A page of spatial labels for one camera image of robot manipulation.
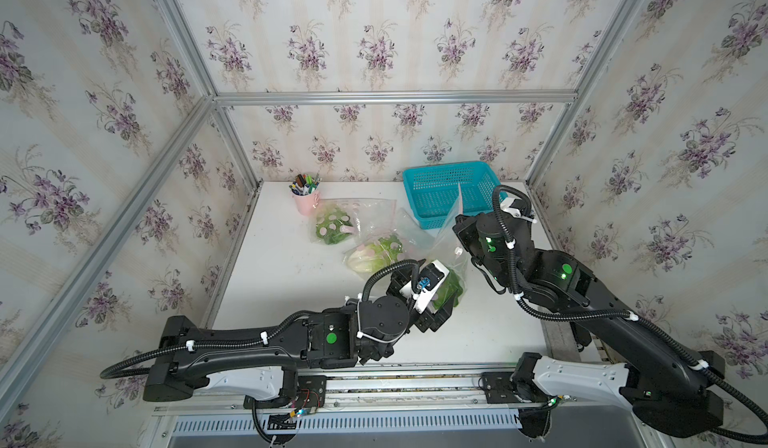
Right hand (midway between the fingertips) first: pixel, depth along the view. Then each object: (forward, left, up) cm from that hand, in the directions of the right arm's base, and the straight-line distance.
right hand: (457, 217), depth 64 cm
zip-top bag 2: (+21, +8, -33) cm, 40 cm away
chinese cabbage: (+15, +33, -25) cm, 44 cm away
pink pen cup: (+29, +45, -29) cm, 61 cm away
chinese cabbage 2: (+6, +21, -27) cm, 35 cm away
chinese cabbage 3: (-8, 0, -17) cm, 19 cm away
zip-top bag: (+27, +23, -34) cm, 49 cm away
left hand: (-13, +4, -3) cm, 14 cm away
